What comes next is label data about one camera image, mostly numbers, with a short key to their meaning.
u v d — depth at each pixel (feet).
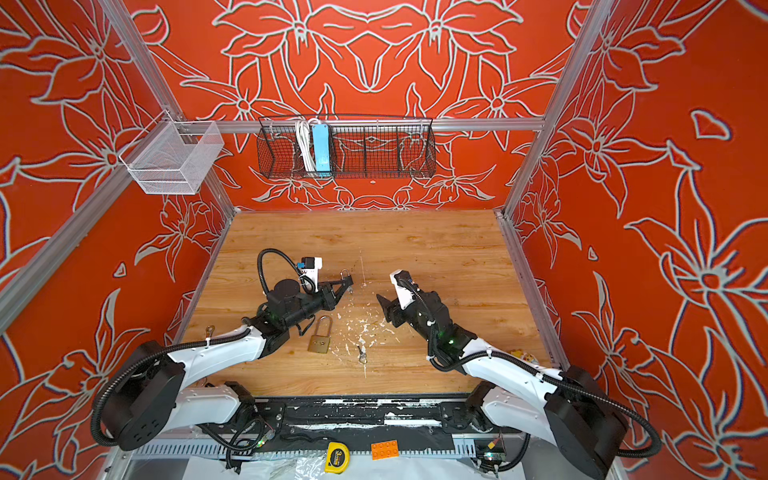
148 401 1.36
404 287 2.14
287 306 2.07
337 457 2.18
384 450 2.24
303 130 2.87
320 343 2.79
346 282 2.61
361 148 3.20
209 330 2.88
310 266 2.41
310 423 2.39
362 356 2.73
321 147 2.95
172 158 3.01
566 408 1.32
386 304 2.29
